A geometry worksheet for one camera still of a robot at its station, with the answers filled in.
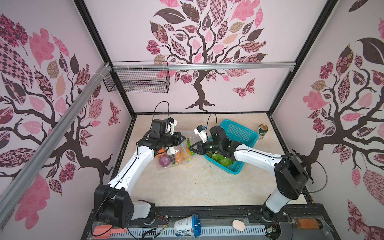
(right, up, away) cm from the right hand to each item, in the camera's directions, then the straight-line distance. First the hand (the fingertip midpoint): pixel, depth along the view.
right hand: (189, 146), depth 79 cm
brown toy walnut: (-7, -8, +9) cm, 14 cm away
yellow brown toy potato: (-2, -3, -1) cm, 4 cm away
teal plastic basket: (+32, +6, +25) cm, 41 cm away
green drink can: (+48, +8, +19) cm, 52 cm away
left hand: (-2, +3, +1) cm, 4 cm away
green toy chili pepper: (0, +1, -1) cm, 1 cm away
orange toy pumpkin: (-13, -1, -8) cm, 15 cm away
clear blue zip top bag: (-11, -3, +6) cm, 13 cm away
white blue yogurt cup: (0, -34, -14) cm, 37 cm away
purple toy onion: (-16, -10, +9) cm, 20 cm away
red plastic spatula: (-43, -39, -9) cm, 58 cm away
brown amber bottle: (+58, -36, -8) cm, 69 cm away
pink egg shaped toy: (+24, -37, -9) cm, 45 cm away
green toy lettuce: (+18, -8, +7) cm, 21 cm away
